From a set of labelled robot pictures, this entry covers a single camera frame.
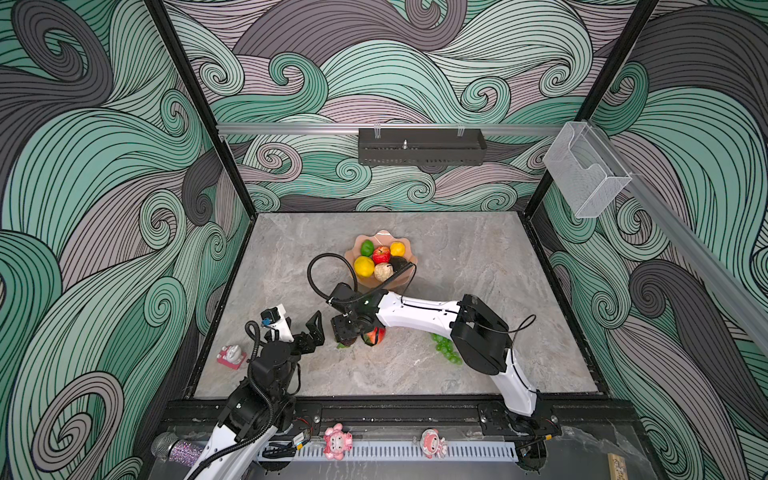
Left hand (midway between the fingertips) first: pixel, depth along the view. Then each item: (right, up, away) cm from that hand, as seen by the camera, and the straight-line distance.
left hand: (307, 314), depth 77 cm
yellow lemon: (+14, +11, +18) cm, 26 cm away
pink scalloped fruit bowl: (+20, +20, +30) cm, 41 cm away
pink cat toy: (+9, -27, -9) cm, 30 cm away
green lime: (+15, +16, +25) cm, 33 cm away
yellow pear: (+25, +16, +24) cm, 39 cm away
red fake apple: (+20, +14, +24) cm, 34 cm away
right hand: (+8, -8, +9) cm, 15 cm away
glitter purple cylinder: (-25, -28, -11) cm, 39 cm away
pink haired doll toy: (+31, -27, -9) cm, 43 cm away
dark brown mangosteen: (+9, -10, +6) cm, 15 cm away
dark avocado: (+25, +12, +19) cm, 34 cm away
